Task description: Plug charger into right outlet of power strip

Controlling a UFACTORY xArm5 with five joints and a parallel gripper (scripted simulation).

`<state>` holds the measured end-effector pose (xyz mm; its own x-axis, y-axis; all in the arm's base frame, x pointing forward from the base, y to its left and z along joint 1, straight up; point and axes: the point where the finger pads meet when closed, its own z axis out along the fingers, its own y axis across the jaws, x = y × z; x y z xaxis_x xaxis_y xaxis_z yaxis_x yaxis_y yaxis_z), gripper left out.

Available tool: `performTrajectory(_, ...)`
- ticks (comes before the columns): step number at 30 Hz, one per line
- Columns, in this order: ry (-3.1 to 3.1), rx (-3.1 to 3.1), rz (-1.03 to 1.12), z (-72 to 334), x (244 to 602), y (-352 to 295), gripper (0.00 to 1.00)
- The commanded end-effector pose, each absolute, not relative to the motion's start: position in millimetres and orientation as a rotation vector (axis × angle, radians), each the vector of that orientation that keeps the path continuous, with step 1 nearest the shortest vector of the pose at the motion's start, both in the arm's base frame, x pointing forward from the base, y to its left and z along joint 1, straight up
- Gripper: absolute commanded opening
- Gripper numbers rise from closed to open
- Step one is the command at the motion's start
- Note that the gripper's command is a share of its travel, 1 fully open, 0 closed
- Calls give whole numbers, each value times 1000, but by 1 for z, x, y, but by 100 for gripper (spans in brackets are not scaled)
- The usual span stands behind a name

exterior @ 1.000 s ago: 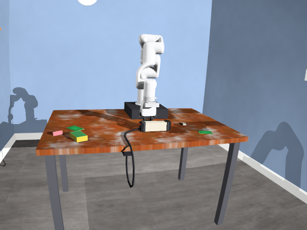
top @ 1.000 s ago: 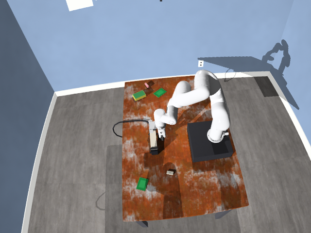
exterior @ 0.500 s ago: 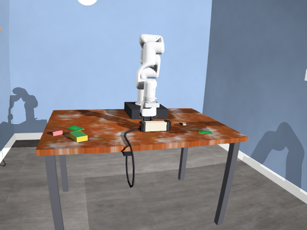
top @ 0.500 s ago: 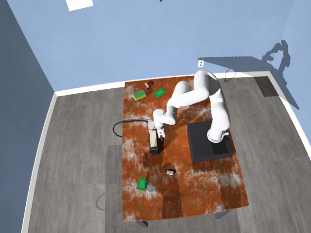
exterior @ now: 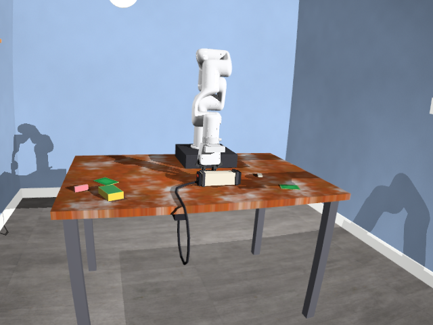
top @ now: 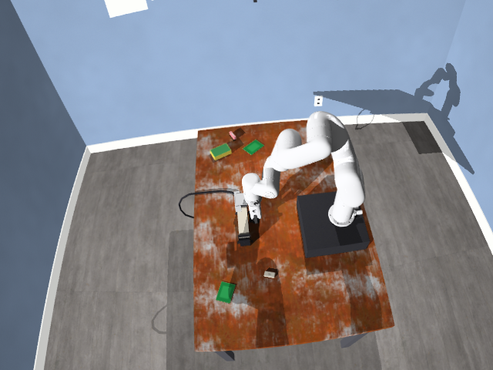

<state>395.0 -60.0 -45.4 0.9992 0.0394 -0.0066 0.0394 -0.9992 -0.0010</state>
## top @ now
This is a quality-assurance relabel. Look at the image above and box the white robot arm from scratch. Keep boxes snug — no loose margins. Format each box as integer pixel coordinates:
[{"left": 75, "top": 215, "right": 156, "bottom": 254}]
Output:
[{"left": 234, "top": 111, "right": 365, "bottom": 227}]

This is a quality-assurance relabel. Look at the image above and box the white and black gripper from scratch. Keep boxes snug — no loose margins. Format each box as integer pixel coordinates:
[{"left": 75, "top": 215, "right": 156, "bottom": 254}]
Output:
[{"left": 248, "top": 201, "right": 262, "bottom": 224}]

